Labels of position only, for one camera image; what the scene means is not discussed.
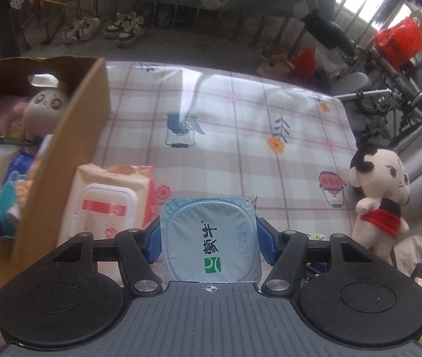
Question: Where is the red plastic bag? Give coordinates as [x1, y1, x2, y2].
[374, 17, 422, 68]

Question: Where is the grey chair seat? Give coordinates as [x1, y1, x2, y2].
[328, 71, 369, 95]

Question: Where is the plush doll with red shirt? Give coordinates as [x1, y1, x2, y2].
[348, 146, 411, 257]

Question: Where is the small red bag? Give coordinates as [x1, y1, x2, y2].
[291, 45, 316, 73]

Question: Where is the white and brown sneaker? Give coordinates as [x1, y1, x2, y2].
[116, 17, 145, 48]
[103, 12, 137, 39]

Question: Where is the yellow tissue pack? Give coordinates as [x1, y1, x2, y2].
[5, 119, 26, 140]

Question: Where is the pink plush toy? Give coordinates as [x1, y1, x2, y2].
[12, 87, 72, 145]

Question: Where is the pink wet wipes pack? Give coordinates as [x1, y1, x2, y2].
[57, 164, 157, 253]

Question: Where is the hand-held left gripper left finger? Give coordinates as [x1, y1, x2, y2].
[49, 216, 164, 298]

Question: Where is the white yogurt cup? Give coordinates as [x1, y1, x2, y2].
[159, 196, 264, 283]

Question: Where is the brown cardboard box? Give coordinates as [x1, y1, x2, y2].
[0, 56, 112, 298]

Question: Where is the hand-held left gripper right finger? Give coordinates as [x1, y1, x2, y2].
[256, 217, 373, 298]

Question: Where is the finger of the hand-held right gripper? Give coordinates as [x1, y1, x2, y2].
[305, 261, 328, 281]

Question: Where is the black padded seat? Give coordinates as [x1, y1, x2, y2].
[304, 9, 356, 54]

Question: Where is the yellow stick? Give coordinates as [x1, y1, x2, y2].
[27, 0, 80, 10]

